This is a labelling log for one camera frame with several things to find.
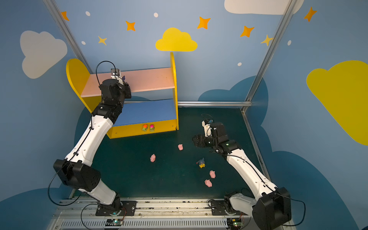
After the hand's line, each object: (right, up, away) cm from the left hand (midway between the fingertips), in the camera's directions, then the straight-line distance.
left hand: (123, 82), depth 74 cm
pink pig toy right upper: (+49, -52, +11) cm, 73 cm away
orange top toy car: (+3, -25, +30) cm, 39 cm away
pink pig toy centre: (+30, -38, +23) cm, 54 cm away
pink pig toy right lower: (+46, -57, +8) cm, 74 cm away
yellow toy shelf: (+8, -10, +31) cm, 34 cm away
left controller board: (-3, -71, -4) cm, 72 cm away
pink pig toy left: (+12, -44, +17) cm, 49 cm away
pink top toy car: (+8, -25, +30) cm, 40 cm away
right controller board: (+57, -73, -3) cm, 93 cm away
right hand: (+41, -29, +7) cm, 51 cm away
